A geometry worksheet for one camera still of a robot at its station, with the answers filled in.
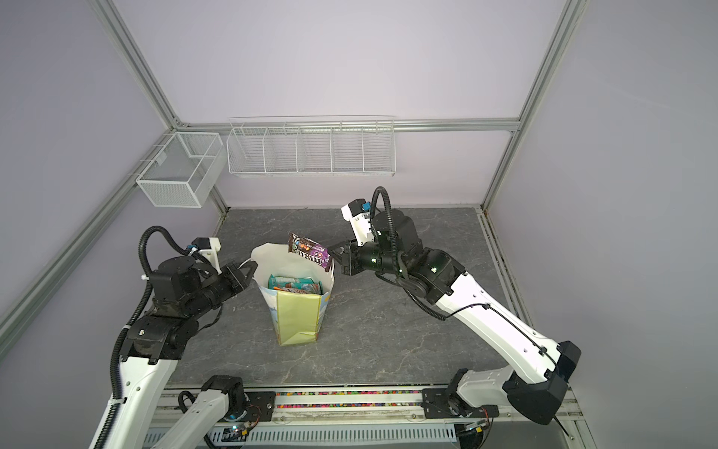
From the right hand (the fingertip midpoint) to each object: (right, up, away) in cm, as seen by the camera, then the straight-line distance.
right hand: (327, 249), depth 61 cm
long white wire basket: (-11, +35, +38) cm, 53 cm away
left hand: (-18, -4, +6) cm, 20 cm away
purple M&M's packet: (-4, 0, +2) cm, 5 cm away
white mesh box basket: (-56, +25, +36) cm, 71 cm away
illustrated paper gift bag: (-9, -18, +10) cm, 22 cm away
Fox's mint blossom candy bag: (-12, -12, +24) cm, 29 cm away
